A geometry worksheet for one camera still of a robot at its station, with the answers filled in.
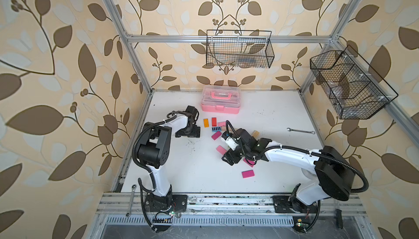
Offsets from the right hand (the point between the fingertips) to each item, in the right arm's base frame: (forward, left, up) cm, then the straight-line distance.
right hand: (227, 153), depth 85 cm
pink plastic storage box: (+34, +1, +5) cm, 35 cm away
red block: (+23, +7, -4) cm, 24 cm away
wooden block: (+14, -19, -5) cm, 24 cm away
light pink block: (+5, +3, -6) cm, 8 cm away
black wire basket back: (+53, -12, +29) cm, 62 cm away
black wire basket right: (+18, -59, +27) cm, 68 cm away
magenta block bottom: (-9, -10, -7) cm, 15 cm away
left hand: (+15, +23, -3) cm, 28 cm away
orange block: (+23, +12, -4) cm, 26 cm away
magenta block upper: (+13, +6, -3) cm, 14 cm away
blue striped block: (+18, +5, -4) cm, 19 cm away
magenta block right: (-8, -9, +8) cm, 14 cm away
